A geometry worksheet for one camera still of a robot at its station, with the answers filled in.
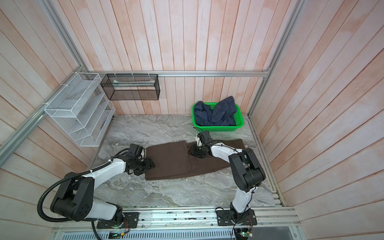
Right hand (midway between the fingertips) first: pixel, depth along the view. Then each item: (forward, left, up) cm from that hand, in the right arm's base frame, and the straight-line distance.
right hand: (190, 152), depth 95 cm
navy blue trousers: (+31, -25, +4) cm, 40 cm away
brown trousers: (-5, +10, -2) cm, 11 cm away
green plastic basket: (+25, -36, +4) cm, 44 cm away
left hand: (-12, +23, -1) cm, 26 cm away
